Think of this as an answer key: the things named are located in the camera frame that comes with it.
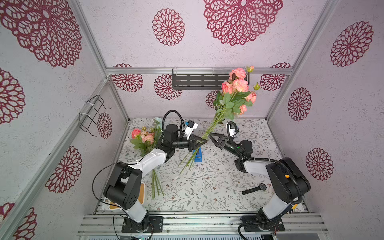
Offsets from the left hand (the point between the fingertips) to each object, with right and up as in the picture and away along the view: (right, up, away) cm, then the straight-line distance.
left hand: (205, 142), depth 78 cm
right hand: (+1, +4, -1) cm, 4 cm away
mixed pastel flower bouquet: (-38, 0, +21) cm, 44 cm away
